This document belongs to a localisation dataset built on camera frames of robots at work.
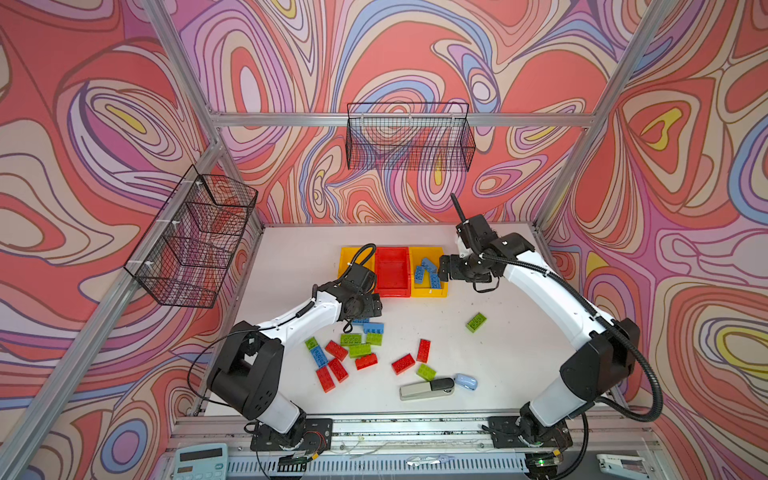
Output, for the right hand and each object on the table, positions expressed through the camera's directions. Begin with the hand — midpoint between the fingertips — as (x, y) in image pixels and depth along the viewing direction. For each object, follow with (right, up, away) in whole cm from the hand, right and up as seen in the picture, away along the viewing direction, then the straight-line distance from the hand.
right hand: (456, 280), depth 82 cm
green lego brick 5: (-8, -26, +1) cm, 27 cm away
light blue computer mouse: (+2, -28, -1) cm, 28 cm away
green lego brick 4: (-23, -18, +6) cm, 30 cm away
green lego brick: (+8, -14, +9) cm, 19 cm away
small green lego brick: (-42, -19, +6) cm, 47 cm away
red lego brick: (-34, -21, +4) cm, 40 cm away
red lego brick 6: (-8, -21, +5) cm, 23 cm away
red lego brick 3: (-36, -27, -1) cm, 45 cm away
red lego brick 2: (-33, -26, +1) cm, 42 cm away
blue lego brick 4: (-3, -2, +20) cm, 20 cm away
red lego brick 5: (-15, -24, +3) cm, 28 cm away
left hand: (-25, -9, +8) cm, 27 cm away
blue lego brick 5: (-8, 0, +19) cm, 21 cm away
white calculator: (-63, -41, -13) cm, 76 cm away
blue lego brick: (-28, -14, +11) cm, 33 cm away
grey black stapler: (-6, -28, -5) cm, 29 cm away
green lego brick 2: (-31, -18, +6) cm, 37 cm away
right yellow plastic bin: (-7, -5, +14) cm, 17 cm away
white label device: (+38, -43, -13) cm, 59 cm away
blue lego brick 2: (-23, -15, +7) cm, 29 cm away
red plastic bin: (-17, +1, +23) cm, 29 cm away
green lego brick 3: (-28, -21, +5) cm, 35 cm away
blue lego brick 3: (-39, -22, +3) cm, 45 cm away
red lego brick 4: (-25, -24, +2) cm, 35 cm away
